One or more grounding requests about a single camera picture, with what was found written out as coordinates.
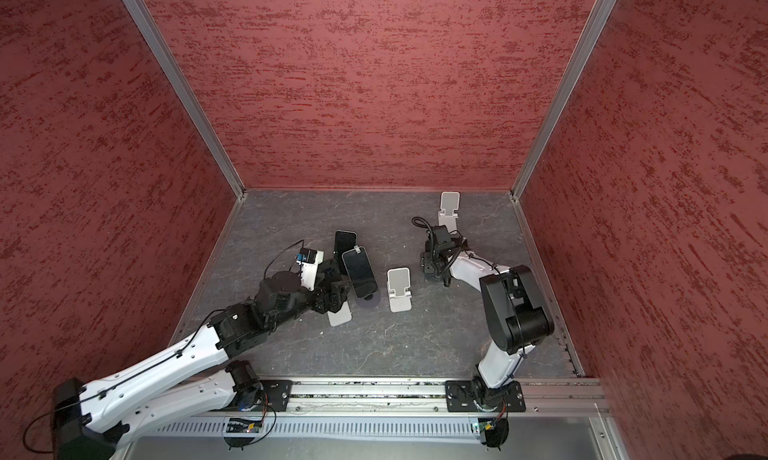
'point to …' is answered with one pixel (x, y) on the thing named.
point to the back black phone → (344, 241)
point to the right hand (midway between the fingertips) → (433, 266)
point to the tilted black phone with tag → (361, 272)
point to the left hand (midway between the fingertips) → (337, 286)
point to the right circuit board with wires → (496, 430)
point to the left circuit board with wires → (243, 425)
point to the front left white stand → (340, 316)
